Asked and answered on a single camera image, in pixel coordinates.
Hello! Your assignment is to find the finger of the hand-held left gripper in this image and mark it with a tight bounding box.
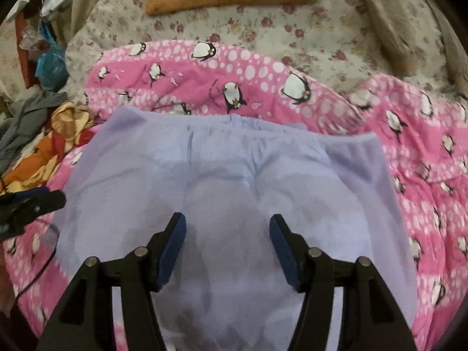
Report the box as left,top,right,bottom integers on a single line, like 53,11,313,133
0,190,67,242
9,186,52,202

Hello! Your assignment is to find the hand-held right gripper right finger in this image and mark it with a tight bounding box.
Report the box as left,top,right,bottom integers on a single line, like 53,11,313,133
269,214,417,351

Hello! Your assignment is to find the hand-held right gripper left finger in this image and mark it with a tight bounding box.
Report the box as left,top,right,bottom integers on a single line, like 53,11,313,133
35,212,187,351

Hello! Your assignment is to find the lavender fleece garment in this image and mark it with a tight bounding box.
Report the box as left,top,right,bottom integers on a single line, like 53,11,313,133
53,104,419,351

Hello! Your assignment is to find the orange yellow printed cloth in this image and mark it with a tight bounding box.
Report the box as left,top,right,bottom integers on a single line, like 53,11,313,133
0,100,97,196

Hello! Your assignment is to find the grey striped garment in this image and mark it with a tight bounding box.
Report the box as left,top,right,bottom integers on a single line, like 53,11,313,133
0,90,68,174

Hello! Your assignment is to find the blue plastic bag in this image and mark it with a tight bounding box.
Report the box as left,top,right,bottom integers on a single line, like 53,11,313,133
35,22,70,92

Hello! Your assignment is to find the red board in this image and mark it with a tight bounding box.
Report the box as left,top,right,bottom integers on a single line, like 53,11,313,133
15,11,34,89

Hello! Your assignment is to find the pink penguin print blanket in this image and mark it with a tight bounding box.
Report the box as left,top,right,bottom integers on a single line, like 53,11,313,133
0,40,468,351

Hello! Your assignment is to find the beige curtain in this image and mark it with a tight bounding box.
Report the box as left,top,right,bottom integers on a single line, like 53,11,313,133
51,0,121,55

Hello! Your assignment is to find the floral bed sheet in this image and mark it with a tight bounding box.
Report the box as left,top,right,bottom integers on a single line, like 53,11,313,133
66,0,468,103

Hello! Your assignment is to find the beige jacket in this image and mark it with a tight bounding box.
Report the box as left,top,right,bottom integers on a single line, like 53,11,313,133
355,0,468,99

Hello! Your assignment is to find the black cable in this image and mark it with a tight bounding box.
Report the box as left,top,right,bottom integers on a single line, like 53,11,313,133
13,223,61,298

